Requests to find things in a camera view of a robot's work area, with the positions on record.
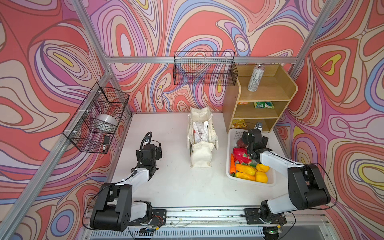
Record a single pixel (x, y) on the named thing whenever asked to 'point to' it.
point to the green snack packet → (263, 104)
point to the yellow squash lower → (245, 176)
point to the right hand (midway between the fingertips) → (254, 137)
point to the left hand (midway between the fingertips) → (150, 147)
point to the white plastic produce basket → (233, 136)
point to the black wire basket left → (93, 126)
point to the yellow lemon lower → (261, 176)
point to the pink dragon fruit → (240, 154)
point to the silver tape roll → (106, 123)
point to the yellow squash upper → (247, 169)
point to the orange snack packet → (243, 103)
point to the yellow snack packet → (238, 123)
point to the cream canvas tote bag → (201, 153)
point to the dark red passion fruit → (240, 143)
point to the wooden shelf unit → (242, 109)
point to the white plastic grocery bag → (200, 131)
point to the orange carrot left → (232, 164)
